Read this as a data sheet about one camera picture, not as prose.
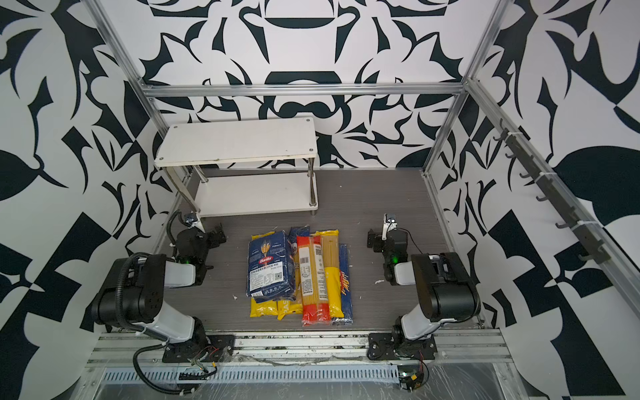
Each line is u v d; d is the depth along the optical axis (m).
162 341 0.57
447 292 0.46
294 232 0.93
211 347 0.73
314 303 0.75
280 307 0.79
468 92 0.87
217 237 0.87
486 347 0.76
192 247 0.73
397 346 0.68
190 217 0.81
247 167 1.23
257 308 0.79
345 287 0.83
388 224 0.82
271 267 0.79
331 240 0.91
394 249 0.74
